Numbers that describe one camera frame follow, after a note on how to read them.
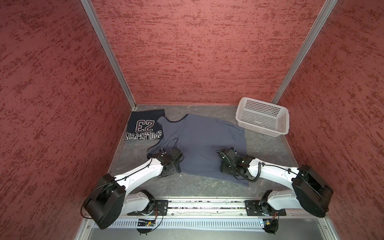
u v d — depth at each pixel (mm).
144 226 724
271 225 703
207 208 757
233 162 668
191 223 710
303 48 866
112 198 416
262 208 663
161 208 741
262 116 1136
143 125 1057
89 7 710
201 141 1012
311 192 422
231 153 684
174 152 698
